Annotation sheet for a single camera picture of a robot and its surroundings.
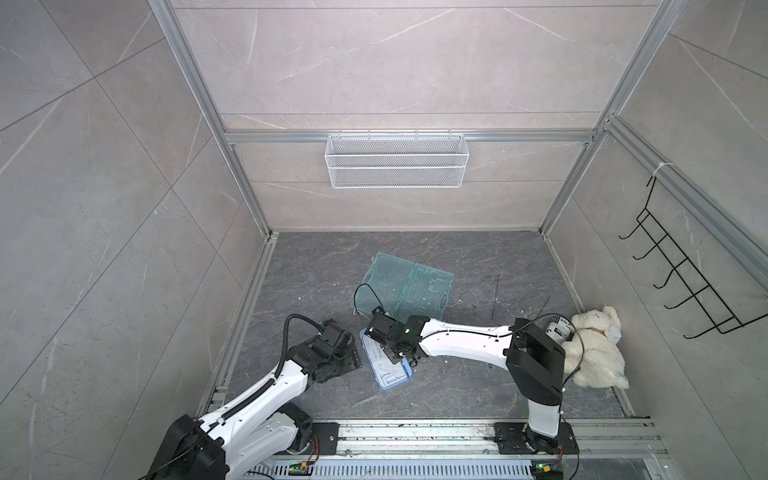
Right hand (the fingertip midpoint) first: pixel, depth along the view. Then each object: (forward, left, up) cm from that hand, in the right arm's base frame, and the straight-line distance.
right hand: (398, 341), depth 86 cm
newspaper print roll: (+3, -50, -1) cm, 50 cm away
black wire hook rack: (+3, -67, +28) cm, 72 cm away
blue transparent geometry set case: (-9, +3, -2) cm, 10 cm away
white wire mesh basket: (+54, -1, +26) cm, 60 cm away
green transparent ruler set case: (+20, -3, -3) cm, 20 cm away
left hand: (-4, +13, 0) cm, 14 cm away
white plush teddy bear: (-8, -51, +6) cm, 52 cm away
